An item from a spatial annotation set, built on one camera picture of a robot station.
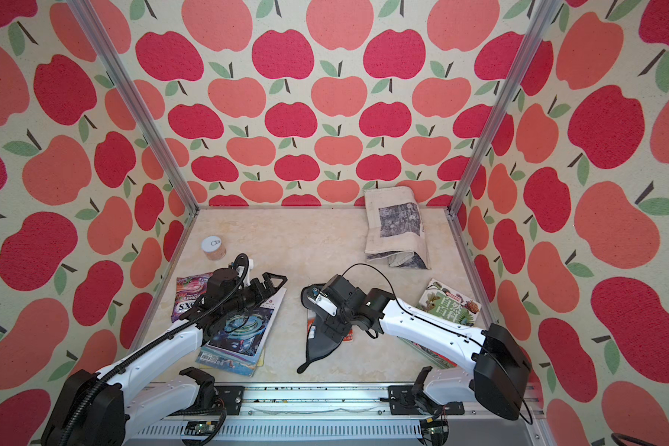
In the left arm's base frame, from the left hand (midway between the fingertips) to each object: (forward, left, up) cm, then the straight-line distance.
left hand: (282, 290), depth 81 cm
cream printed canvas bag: (+29, -39, -6) cm, 49 cm away
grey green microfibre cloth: (-12, -11, -12) cm, 20 cm away
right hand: (-6, -16, -4) cm, 18 cm away
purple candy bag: (+6, +34, -11) cm, 37 cm away
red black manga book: (-4, -8, -13) cm, 16 cm away
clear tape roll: (+23, +30, -9) cm, 39 cm away
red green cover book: (0, -54, -10) cm, 55 cm away
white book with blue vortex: (-5, +9, -11) cm, 15 cm away
